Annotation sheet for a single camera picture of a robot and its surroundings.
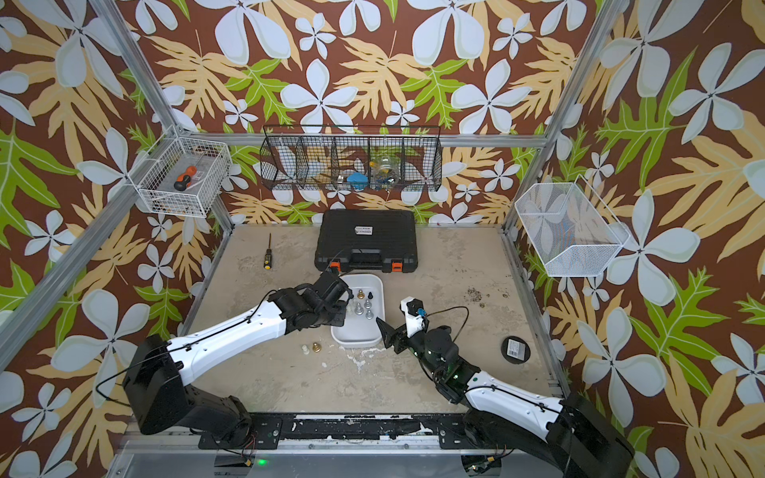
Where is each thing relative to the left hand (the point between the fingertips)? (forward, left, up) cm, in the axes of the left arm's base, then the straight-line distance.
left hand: (343, 308), depth 83 cm
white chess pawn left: (-8, +12, -10) cm, 18 cm away
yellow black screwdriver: (+27, +31, -11) cm, 43 cm away
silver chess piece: (+7, -6, -11) cm, 15 cm away
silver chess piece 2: (+3, -7, -11) cm, 14 cm away
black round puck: (-8, -50, -11) cm, 52 cm away
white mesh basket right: (+17, -64, +15) cm, 68 cm away
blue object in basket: (+38, -3, +15) cm, 41 cm away
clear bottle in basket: (+40, -12, +15) cm, 45 cm away
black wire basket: (+46, -1, +18) cm, 50 cm away
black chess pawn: (+11, -7, -12) cm, 17 cm away
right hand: (-3, -12, +3) cm, 13 cm away
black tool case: (+33, -6, -8) cm, 34 cm away
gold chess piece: (-7, +8, -12) cm, 16 cm away
